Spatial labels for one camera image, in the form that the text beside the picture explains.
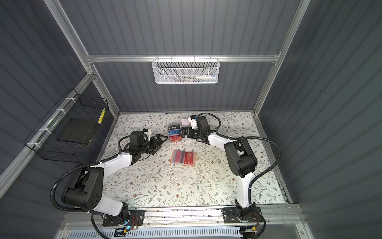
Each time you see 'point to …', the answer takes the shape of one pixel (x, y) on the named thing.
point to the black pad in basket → (77, 130)
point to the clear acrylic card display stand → (174, 123)
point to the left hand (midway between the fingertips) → (165, 141)
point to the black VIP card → (173, 127)
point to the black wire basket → (43, 141)
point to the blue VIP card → (174, 132)
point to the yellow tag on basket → (101, 117)
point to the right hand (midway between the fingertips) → (184, 133)
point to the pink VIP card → (185, 122)
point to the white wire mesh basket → (185, 71)
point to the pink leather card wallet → (181, 157)
